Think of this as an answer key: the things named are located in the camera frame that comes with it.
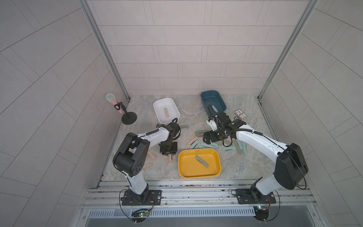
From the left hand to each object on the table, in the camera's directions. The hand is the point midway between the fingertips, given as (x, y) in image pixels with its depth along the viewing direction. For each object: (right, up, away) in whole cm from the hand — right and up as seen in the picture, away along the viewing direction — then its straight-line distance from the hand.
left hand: (174, 152), depth 89 cm
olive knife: (+20, -5, -7) cm, 21 cm away
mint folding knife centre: (+13, +5, 0) cm, 14 cm away
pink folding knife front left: (-15, -5, -7) cm, 17 cm away
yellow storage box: (+10, -6, -9) cm, 14 cm away
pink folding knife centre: (+12, +7, +2) cm, 14 cm away
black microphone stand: (-35, +21, +13) cm, 43 cm away
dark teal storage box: (+30, +37, +27) cm, 55 cm away
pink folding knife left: (-14, 0, -4) cm, 14 cm away
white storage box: (-6, +32, +19) cm, 38 cm away
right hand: (+21, +11, -6) cm, 25 cm away
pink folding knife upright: (-2, -2, -5) cm, 6 cm away
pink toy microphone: (-37, +35, -6) cm, 51 cm away
